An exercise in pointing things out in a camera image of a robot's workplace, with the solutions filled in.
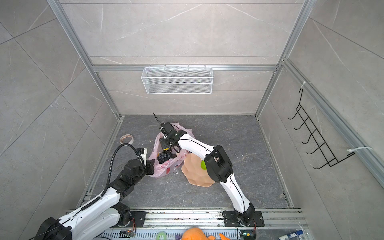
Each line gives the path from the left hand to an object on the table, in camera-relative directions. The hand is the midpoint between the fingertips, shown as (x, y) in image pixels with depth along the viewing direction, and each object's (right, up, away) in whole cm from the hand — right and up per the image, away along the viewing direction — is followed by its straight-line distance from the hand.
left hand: (154, 156), depth 84 cm
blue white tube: (+69, -34, -16) cm, 78 cm away
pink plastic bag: (+8, -6, -3) cm, 10 cm away
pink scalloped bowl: (+22, -8, +6) cm, 24 cm away
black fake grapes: (+5, -1, +8) cm, 9 cm away
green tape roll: (+8, -34, -14) cm, 38 cm away
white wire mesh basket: (+11, +49, +17) cm, 53 cm away
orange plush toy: (+24, -30, -20) cm, 43 cm away
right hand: (+4, +8, +10) cm, 13 cm away
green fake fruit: (+28, -6, +4) cm, 29 cm away
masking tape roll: (-27, +11, +20) cm, 35 cm away
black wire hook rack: (+78, +4, -26) cm, 82 cm away
